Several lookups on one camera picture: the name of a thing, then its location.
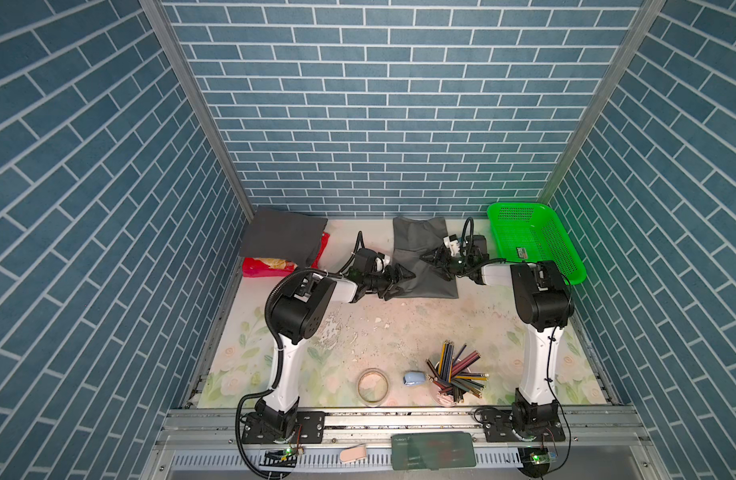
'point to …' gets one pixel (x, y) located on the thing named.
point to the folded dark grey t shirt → (283, 234)
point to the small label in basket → (522, 253)
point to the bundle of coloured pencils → (450, 374)
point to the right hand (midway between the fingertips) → (424, 259)
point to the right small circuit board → (535, 460)
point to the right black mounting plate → (499, 427)
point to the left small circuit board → (283, 458)
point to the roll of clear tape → (372, 387)
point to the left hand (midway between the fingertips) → (409, 282)
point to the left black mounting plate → (308, 428)
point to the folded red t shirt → (270, 267)
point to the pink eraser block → (353, 453)
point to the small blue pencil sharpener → (414, 378)
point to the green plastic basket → (530, 232)
